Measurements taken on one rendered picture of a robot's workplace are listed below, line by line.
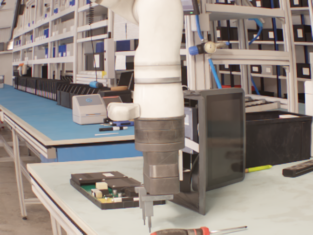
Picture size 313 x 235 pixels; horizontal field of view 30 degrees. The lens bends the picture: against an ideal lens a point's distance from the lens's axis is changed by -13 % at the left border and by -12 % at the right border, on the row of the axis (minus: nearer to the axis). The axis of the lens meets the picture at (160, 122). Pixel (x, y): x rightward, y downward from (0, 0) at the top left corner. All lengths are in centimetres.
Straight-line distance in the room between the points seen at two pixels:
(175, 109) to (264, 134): 65
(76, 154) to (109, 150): 15
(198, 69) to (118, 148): 49
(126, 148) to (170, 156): 190
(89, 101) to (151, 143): 243
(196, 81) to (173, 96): 193
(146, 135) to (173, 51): 13
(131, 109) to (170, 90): 6
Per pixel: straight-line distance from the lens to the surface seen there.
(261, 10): 306
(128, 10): 101
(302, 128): 165
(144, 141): 97
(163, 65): 96
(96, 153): 283
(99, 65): 449
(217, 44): 281
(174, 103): 97
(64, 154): 280
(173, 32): 96
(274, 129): 160
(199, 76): 288
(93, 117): 333
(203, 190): 114
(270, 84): 885
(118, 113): 94
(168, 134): 96
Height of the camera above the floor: 129
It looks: 6 degrees down
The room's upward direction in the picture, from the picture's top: 2 degrees counter-clockwise
